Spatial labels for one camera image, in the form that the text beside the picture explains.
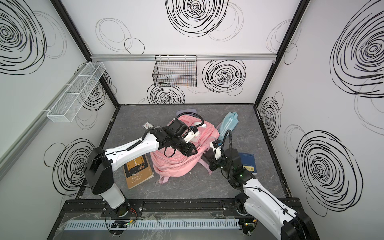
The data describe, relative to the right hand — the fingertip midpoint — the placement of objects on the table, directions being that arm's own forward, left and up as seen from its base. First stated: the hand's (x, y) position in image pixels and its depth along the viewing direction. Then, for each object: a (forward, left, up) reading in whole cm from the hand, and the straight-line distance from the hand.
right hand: (202, 156), depth 78 cm
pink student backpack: (-3, +18, -3) cm, 19 cm away
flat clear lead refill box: (+30, +40, -12) cm, 51 cm away
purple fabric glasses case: (+44, +9, -11) cm, 46 cm away
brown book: (-5, +37, -11) cm, 39 cm away
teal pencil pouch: (+31, -19, -10) cm, 37 cm away
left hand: (+2, +4, +2) cm, 5 cm away
